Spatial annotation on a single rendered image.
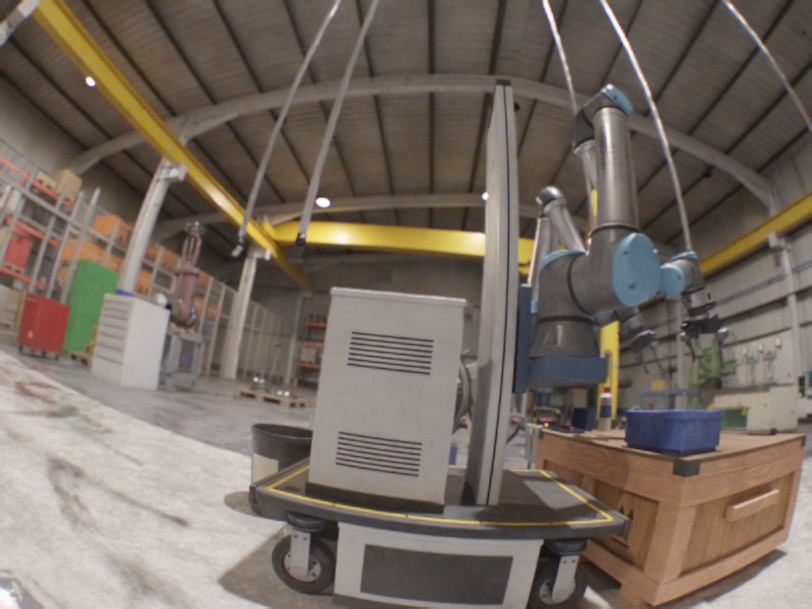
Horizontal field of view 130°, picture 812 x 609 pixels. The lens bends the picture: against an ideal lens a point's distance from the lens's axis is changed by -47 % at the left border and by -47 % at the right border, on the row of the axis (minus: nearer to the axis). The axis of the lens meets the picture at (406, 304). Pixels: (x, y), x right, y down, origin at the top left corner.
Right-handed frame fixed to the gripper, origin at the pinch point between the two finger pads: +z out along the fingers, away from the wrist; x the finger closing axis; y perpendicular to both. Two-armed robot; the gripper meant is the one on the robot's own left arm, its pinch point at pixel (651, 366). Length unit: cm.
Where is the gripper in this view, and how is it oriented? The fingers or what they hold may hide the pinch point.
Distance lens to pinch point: 157.4
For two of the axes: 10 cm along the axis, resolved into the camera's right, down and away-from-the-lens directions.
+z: 2.6, 8.7, -4.1
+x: 2.2, 3.6, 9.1
